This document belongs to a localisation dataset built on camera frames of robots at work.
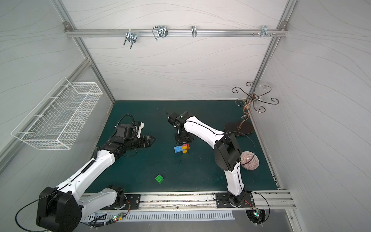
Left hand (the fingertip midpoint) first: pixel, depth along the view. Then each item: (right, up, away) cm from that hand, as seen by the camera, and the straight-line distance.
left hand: (150, 139), depth 82 cm
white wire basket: (-42, +11, -17) cm, 46 cm away
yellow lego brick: (+20, -8, +7) cm, 23 cm away
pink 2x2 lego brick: (+20, -3, +1) cm, 20 cm away
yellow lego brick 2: (+20, -6, +4) cm, 21 cm away
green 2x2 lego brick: (+6, -21, -4) cm, 22 cm away
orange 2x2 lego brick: (+22, -5, +5) cm, 23 cm away
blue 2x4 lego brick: (+16, -7, +6) cm, 18 cm away
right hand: (+19, -3, +4) cm, 19 cm away
